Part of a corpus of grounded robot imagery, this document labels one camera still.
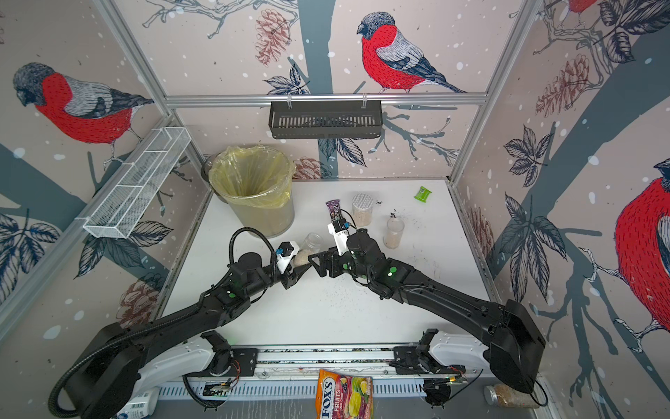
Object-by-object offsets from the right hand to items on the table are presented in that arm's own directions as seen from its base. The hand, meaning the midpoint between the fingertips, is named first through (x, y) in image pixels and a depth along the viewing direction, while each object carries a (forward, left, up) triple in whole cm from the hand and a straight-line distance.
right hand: (319, 251), depth 74 cm
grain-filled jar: (-30, -50, -17) cm, 61 cm away
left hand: (+2, +4, -4) cm, 6 cm away
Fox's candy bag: (-32, -8, -17) cm, 38 cm away
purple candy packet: (+33, -1, -19) cm, 38 cm away
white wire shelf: (+11, +57, +11) cm, 59 cm away
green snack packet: (+42, -41, -19) cm, 61 cm away
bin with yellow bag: (+35, +30, -7) cm, 46 cm away
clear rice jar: (+15, -25, -11) cm, 31 cm away
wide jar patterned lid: (+40, -14, -24) cm, 49 cm away
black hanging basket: (+58, +3, +8) cm, 59 cm away
